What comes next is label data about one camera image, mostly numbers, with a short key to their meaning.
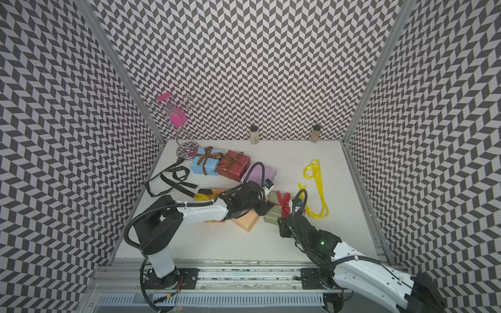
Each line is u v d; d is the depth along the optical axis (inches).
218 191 34.9
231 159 40.1
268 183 30.3
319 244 21.9
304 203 27.1
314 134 45.0
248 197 26.3
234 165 38.7
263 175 29.7
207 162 39.2
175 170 41.2
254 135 44.5
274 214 34.0
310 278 29.0
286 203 33.6
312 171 41.4
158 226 18.4
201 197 33.7
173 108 42.7
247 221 32.7
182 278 28.4
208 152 40.2
